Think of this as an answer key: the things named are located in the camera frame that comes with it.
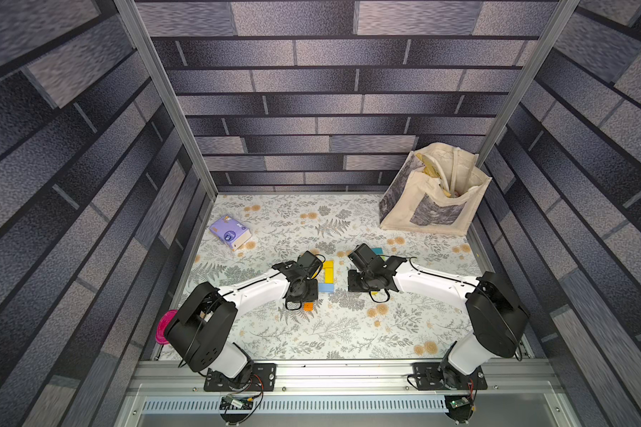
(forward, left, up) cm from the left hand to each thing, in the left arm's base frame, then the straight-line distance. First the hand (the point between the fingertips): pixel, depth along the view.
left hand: (314, 294), depth 88 cm
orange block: (-4, +2, 0) cm, 4 cm away
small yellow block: (+9, -5, -2) cm, 11 cm away
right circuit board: (-29, -42, -5) cm, 51 cm away
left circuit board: (-30, +22, -3) cm, 37 cm away
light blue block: (+4, -4, -3) cm, 6 cm away
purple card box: (+23, +33, +3) cm, 41 cm away
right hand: (+4, -12, +2) cm, 13 cm away
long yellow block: (+12, -5, -2) cm, 13 cm away
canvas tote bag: (+27, -40, +23) cm, 53 cm away
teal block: (+19, -24, -2) cm, 31 cm away
